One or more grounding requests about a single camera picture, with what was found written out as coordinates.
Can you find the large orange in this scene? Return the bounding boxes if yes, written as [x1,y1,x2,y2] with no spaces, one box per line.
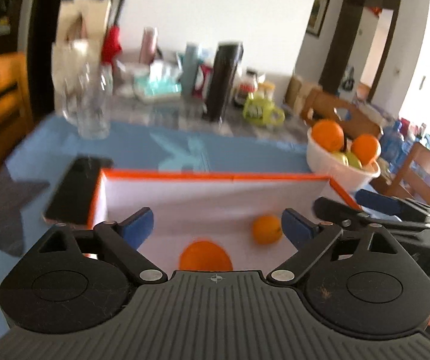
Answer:
[178,240,233,272]

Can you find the dark supplement jar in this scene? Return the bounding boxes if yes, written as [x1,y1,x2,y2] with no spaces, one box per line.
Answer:
[233,69,258,108]

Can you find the teal bottle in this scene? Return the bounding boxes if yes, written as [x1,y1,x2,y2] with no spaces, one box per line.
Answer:
[180,43,199,97]

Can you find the beige paper bag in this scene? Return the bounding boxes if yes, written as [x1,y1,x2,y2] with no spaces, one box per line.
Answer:
[51,0,112,68]

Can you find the red umbrella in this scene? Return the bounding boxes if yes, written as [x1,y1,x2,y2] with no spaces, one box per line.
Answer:
[101,24,122,64]

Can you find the glass jar mug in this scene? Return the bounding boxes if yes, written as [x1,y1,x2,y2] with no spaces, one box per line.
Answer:
[51,39,113,140]

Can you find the wooden chair right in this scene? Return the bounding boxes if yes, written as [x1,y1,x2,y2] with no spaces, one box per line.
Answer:
[385,142,430,206]

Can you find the black smartphone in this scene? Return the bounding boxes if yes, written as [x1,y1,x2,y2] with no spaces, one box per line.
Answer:
[43,157,113,228]

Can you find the white fruit bowl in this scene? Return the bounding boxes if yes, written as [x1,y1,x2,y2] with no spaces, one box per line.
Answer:
[306,128,381,193]

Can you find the wooden chair far end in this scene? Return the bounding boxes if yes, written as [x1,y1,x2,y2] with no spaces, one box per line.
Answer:
[300,89,383,140]

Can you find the light blue tablecloth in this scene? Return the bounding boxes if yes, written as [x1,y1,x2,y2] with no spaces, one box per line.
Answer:
[0,116,312,338]

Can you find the orange cardboard box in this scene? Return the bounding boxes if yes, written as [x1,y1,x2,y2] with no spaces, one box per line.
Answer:
[89,169,359,275]

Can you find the green apple in bowl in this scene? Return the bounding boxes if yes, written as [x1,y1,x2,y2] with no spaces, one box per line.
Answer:
[331,151,363,169]

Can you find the black thermos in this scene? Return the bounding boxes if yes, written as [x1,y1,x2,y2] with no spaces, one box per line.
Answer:
[203,42,243,123]

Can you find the small framed picture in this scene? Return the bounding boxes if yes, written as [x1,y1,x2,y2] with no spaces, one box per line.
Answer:
[306,0,330,38]

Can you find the green mug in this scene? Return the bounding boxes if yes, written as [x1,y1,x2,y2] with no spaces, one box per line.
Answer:
[242,96,285,127]

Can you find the pink thermos bottle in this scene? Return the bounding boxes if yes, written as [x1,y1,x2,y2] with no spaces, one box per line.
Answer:
[138,27,158,65]

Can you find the blue water jug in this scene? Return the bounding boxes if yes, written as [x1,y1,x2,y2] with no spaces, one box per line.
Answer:
[380,119,415,174]

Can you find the tissue pack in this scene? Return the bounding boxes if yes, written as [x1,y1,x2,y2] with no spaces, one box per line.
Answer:
[134,69,182,104]

